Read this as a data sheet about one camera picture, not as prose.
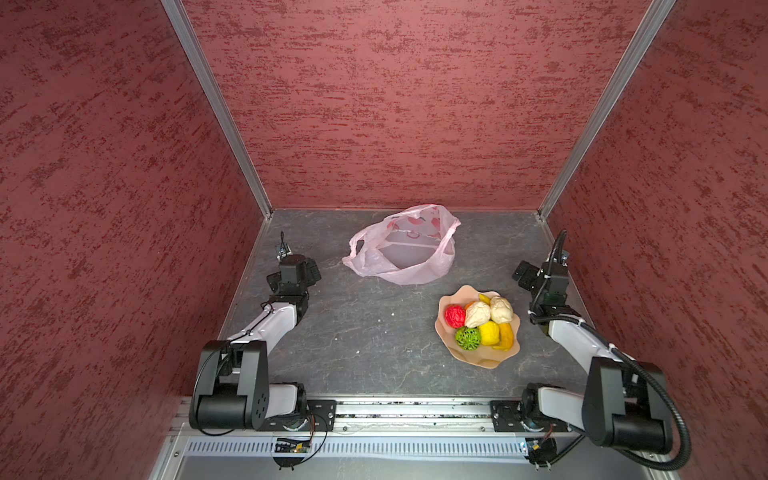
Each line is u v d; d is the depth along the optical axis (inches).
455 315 33.1
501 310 32.0
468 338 32.0
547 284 26.3
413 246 43.2
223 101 34.7
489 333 32.7
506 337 32.1
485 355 32.7
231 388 16.7
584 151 39.5
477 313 32.0
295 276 26.8
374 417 29.8
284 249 42.9
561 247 29.0
